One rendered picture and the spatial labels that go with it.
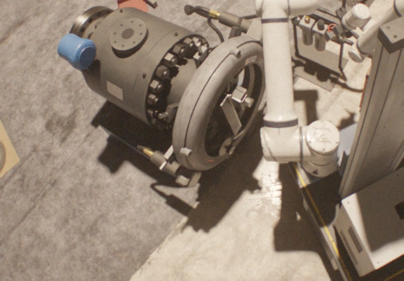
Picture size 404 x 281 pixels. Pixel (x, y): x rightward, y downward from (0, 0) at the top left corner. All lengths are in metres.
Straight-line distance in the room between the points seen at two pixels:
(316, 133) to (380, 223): 0.48
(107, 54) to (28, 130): 1.40
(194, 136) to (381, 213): 0.92
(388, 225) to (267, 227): 1.04
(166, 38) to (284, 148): 0.87
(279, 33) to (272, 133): 0.42
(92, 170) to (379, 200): 2.01
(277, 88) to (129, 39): 0.87
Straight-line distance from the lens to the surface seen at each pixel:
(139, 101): 2.26
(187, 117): 1.97
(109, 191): 3.00
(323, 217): 2.35
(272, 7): 1.80
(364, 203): 1.85
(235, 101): 2.10
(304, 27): 2.74
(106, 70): 2.38
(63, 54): 2.34
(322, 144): 1.82
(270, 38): 1.80
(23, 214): 3.33
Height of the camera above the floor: 2.62
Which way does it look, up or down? 62 degrees down
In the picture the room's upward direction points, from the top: 25 degrees counter-clockwise
